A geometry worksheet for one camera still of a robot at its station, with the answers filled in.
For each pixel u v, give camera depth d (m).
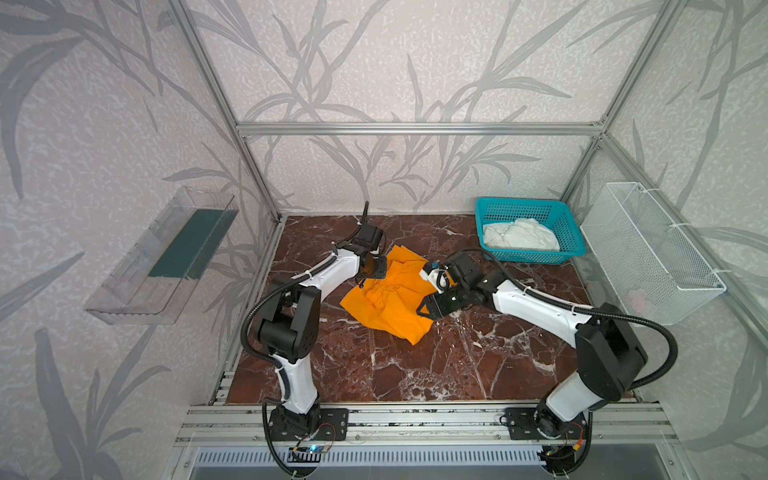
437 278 0.77
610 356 0.44
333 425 0.73
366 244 0.75
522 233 1.11
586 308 0.48
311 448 0.71
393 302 0.91
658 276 0.63
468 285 0.67
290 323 0.49
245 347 0.47
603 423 0.76
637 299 0.74
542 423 0.65
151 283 0.64
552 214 1.15
